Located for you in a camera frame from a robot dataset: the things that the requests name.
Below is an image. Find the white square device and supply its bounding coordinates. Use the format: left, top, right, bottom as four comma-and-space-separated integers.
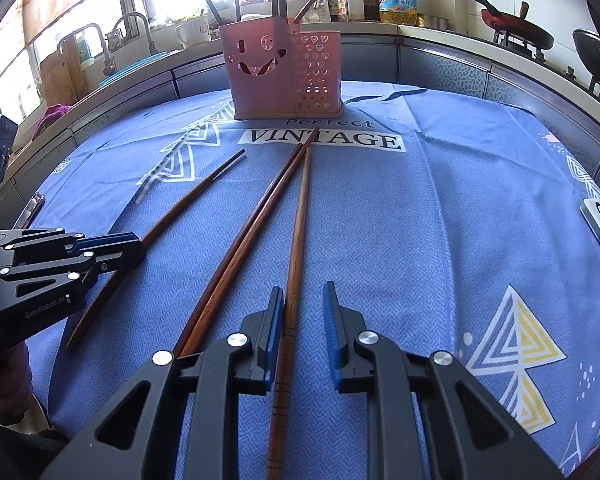
580, 199, 600, 247

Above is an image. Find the wooden chopstick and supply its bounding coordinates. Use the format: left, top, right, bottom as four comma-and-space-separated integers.
266, 146, 315, 480
182, 127, 322, 357
66, 148, 246, 351
172, 143, 306, 357

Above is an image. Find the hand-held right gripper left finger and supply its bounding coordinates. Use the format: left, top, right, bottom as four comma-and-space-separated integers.
40, 286, 286, 480

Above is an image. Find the blue plastic basin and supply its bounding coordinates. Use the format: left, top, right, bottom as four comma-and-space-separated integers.
97, 55, 153, 88

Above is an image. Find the pink chopstick holder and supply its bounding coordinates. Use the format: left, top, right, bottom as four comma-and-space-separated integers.
221, 16, 343, 121

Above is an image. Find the wooden cutting board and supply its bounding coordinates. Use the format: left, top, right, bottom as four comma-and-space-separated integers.
39, 35, 88, 107

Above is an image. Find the black wok with lid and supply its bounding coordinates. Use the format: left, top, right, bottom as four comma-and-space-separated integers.
572, 0, 600, 77

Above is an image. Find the person's left forearm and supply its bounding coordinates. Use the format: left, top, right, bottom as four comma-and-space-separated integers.
0, 342, 36, 428

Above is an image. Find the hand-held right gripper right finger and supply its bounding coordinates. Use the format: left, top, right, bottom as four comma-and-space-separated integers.
322, 282, 563, 480

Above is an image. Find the pink rag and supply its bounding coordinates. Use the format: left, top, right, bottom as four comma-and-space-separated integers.
32, 104, 71, 141

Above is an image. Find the grey kitchen counter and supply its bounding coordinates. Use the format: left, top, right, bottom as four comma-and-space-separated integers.
0, 20, 600, 221

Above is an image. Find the metal tablecloth clip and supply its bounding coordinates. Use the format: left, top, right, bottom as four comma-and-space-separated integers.
14, 192, 46, 231

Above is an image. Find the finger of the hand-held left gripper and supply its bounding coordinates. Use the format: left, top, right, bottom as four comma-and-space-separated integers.
0, 250, 146, 307
0, 227, 146, 261

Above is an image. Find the blue printed tablecloth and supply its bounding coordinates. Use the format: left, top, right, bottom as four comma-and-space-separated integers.
25, 80, 600, 480

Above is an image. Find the black gas stove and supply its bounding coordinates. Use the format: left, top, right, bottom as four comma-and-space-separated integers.
490, 30, 600, 108

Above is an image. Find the red frying pan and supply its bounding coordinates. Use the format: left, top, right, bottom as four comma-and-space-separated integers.
458, 0, 555, 50

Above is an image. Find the white mug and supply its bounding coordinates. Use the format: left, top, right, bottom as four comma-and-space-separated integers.
175, 16, 212, 50

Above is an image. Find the steel faucet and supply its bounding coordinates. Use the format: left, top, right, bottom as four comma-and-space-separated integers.
112, 12, 159, 58
57, 24, 117, 77

